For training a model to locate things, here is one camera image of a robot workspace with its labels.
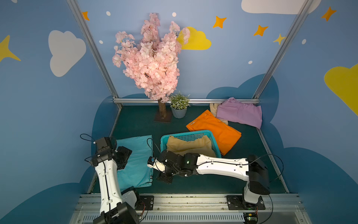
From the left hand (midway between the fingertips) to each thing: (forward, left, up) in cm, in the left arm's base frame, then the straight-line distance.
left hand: (129, 153), depth 78 cm
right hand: (-10, -19, 0) cm, 21 cm away
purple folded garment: (+47, -73, -11) cm, 87 cm away
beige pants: (+11, -44, -10) cm, 46 cm away
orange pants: (+21, -63, -12) cm, 67 cm away
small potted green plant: (+39, -27, +2) cm, 47 cm away
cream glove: (+51, -58, -14) cm, 78 cm away
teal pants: (-7, -3, -11) cm, 13 cm away
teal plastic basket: (+16, -36, -7) cm, 40 cm away
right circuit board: (-28, -68, -16) cm, 75 cm away
